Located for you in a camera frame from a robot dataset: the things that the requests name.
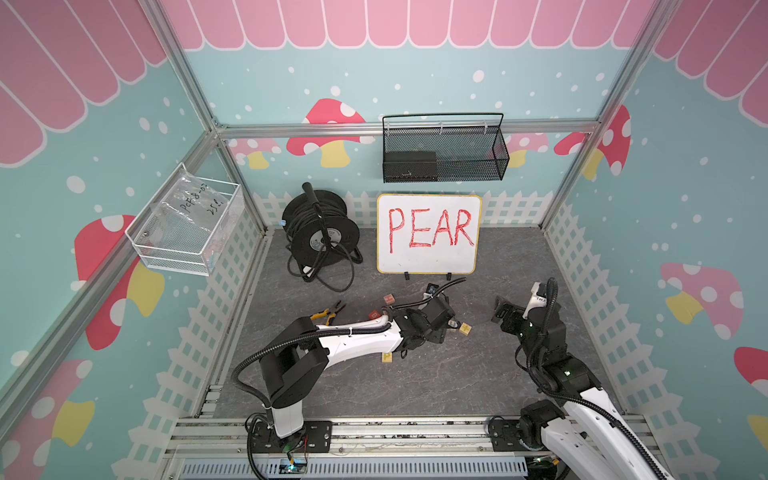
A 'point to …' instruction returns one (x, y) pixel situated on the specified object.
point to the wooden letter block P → (387, 357)
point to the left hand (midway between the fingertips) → (430, 325)
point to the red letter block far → (389, 299)
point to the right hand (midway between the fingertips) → (511, 301)
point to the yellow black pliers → (332, 314)
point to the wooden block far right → (465, 328)
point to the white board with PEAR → (428, 234)
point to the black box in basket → (410, 166)
